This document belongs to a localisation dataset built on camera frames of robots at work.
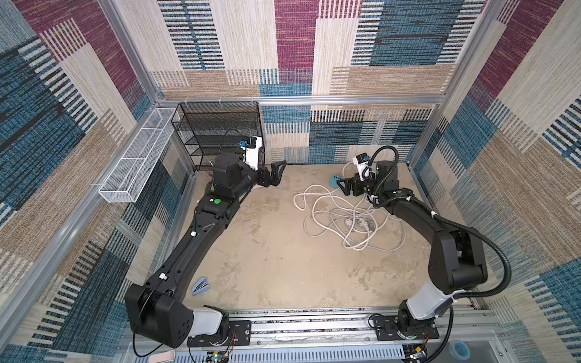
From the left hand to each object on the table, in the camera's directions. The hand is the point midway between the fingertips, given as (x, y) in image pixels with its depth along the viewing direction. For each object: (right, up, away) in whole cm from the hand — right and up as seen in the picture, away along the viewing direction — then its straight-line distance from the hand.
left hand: (274, 158), depth 72 cm
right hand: (+29, -6, +19) cm, 35 cm away
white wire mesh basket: (-45, -6, 0) cm, 46 cm away
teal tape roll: (+57, -59, -1) cm, 82 cm away
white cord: (+35, -26, +25) cm, 50 cm away
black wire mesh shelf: (-34, +19, +34) cm, 52 cm away
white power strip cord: (+33, -25, +26) cm, 49 cm away
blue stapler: (-26, -44, +9) cm, 52 cm away
